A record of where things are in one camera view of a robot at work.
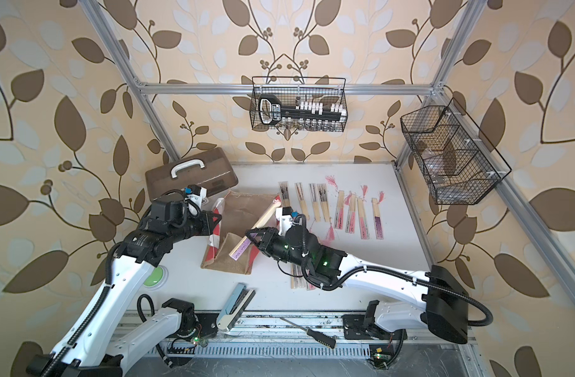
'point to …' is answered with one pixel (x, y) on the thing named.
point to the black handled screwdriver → (318, 337)
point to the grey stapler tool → (235, 307)
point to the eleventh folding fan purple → (242, 247)
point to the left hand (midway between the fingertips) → (217, 214)
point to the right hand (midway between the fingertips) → (245, 235)
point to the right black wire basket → (456, 170)
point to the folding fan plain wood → (300, 191)
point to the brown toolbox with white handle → (211, 171)
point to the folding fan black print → (284, 193)
